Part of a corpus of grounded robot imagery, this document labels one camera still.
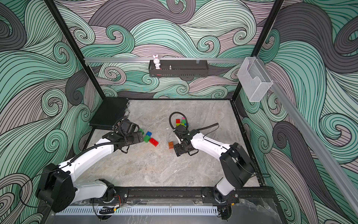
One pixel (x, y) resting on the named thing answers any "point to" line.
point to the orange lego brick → (171, 144)
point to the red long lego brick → (153, 142)
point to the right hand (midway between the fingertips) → (180, 151)
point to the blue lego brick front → (185, 124)
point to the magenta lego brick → (183, 118)
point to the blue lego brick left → (149, 133)
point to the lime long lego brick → (177, 124)
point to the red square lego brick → (177, 121)
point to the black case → (111, 109)
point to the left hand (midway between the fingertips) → (136, 136)
